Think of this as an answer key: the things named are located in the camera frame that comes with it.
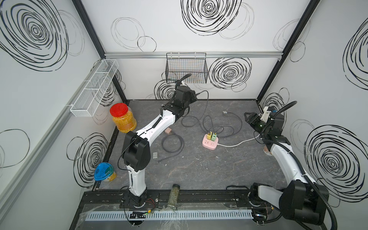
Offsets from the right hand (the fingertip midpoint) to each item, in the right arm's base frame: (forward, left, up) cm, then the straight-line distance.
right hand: (248, 115), depth 81 cm
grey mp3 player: (-16, +55, -21) cm, 61 cm away
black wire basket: (+35, +41, +11) cm, 55 cm away
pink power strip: (-8, +21, -20) cm, 30 cm away
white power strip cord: (-6, +1, -22) cm, 23 cm away
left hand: (+12, +31, +7) cm, 34 cm away
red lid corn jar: (+4, +77, -8) cm, 78 cm away
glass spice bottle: (-38, +41, -19) cm, 59 cm away
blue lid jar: (-29, +78, -12) cm, 84 cm away
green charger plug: (-4, +18, -16) cm, 25 cm away
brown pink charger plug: (+2, +49, -20) cm, 53 cm away
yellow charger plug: (-4, +21, -16) cm, 27 cm away
